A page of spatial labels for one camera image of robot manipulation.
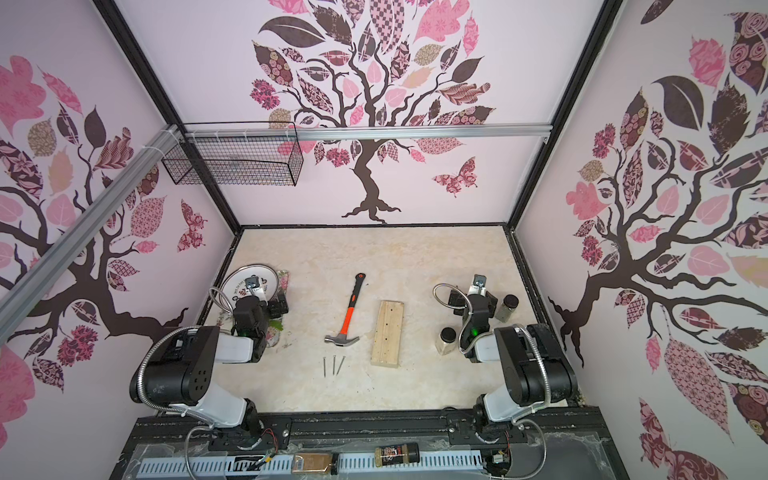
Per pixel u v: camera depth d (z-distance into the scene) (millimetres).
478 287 786
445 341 809
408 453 681
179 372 449
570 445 727
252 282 805
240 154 947
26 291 510
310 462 667
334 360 854
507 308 876
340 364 854
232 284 1002
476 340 663
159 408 452
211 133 905
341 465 696
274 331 899
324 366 851
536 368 431
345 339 899
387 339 854
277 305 863
